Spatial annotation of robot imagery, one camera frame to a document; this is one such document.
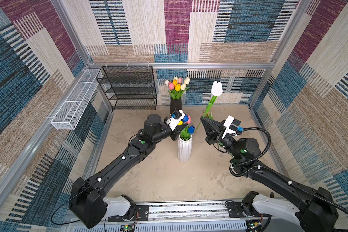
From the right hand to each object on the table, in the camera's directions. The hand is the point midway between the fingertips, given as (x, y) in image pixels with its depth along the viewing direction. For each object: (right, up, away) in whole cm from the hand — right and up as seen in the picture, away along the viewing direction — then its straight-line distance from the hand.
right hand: (200, 119), depth 58 cm
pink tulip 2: (-12, +20, +30) cm, 38 cm away
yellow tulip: (-9, +19, +31) cm, 37 cm away
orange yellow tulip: (-10, +23, +32) cm, 41 cm away
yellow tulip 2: (+14, +4, +54) cm, 56 cm away
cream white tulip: (-3, +24, +32) cm, 40 cm away
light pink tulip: (-7, +25, +36) cm, 45 cm away
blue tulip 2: (-2, -5, +12) cm, 13 cm away
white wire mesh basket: (-62, +1, +12) cm, 63 cm away
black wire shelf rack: (-44, +24, +51) cm, 72 cm away
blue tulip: (-5, 0, +9) cm, 11 cm away
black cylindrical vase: (-10, +11, +43) cm, 45 cm away
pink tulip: (-3, -1, +14) cm, 14 cm away
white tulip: (-10, +26, +35) cm, 44 cm away
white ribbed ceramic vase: (-5, -15, +19) cm, 24 cm away
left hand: (-5, 0, +13) cm, 14 cm away
